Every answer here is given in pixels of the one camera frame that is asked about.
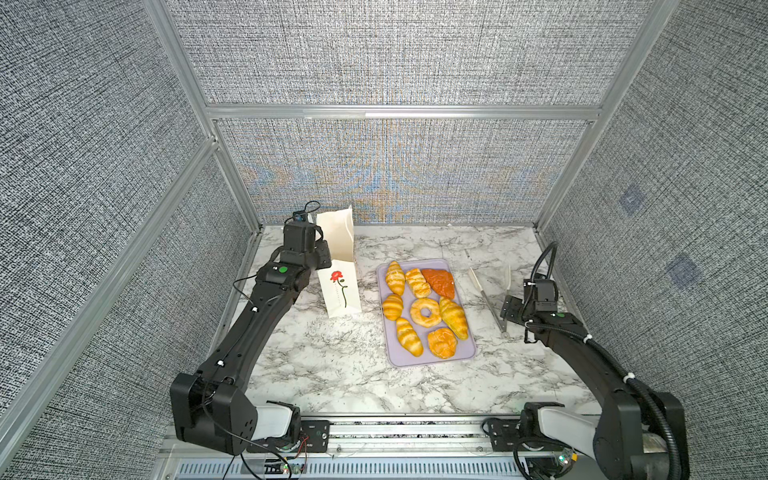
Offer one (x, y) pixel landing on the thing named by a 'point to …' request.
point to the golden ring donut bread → (425, 312)
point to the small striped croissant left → (393, 306)
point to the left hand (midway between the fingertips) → (319, 247)
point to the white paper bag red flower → (339, 282)
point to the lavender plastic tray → (401, 357)
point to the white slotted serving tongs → (502, 321)
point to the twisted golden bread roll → (421, 288)
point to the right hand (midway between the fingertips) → (520, 306)
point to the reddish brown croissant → (441, 280)
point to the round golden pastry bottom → (442, 343)
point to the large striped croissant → (453, 314)
